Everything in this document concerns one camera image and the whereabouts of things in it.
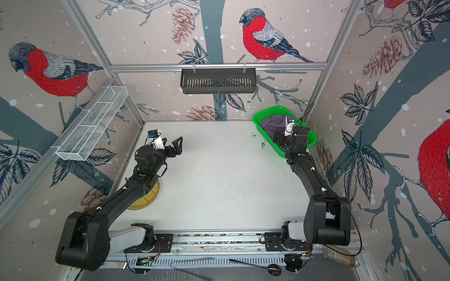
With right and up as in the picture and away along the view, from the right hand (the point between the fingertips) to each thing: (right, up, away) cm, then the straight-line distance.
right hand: (287, 126), depth 86 cm
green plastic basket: (+6, +13, +32) cm, 35 cm away
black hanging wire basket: (-36, +29, +21) cm, 51 cm away
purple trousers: (-2, +1, +17) cm, 17 cm away
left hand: (-54, -4, -5) cm, 54 cm away
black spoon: (-12, -57, -19) cm, 62 cm away
